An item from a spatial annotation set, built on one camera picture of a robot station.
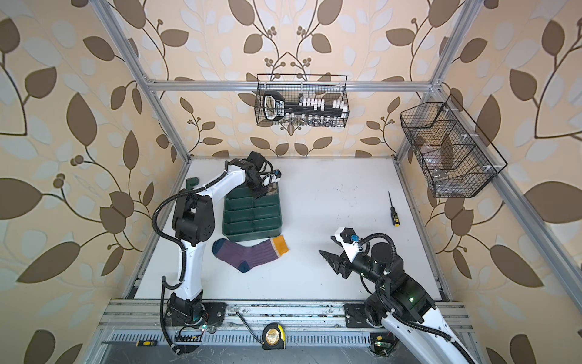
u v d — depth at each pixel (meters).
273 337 0.68
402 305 0.49
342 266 0.59
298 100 0.80
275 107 0.84
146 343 0.69
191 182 1.09
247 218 0.98
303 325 0.74
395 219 0.96
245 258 0.87
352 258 0.59
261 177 0.88
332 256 0.61
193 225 0.58
